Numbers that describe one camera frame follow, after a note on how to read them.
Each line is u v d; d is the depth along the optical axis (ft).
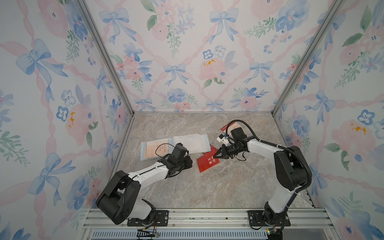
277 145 1.80
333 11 2.30
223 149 2.68
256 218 2.40
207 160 2.92
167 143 2.58
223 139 2.86
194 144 3.43
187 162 2.58
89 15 2.36
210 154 2.97
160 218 2.44
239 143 2.35
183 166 2.51
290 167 1.61
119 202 1.38
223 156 2.66
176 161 2.23
